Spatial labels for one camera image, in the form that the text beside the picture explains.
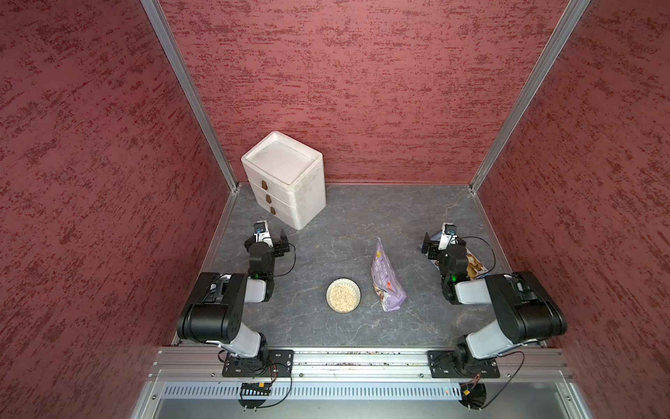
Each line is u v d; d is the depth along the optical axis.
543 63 0.81
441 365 0.73
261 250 0.71
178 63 0.81
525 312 0.46
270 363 0.73
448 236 0.78
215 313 0.45
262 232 0.78
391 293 0.81
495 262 0.97
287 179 0.90
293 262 0.95
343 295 0.81
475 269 0.92
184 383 0.71
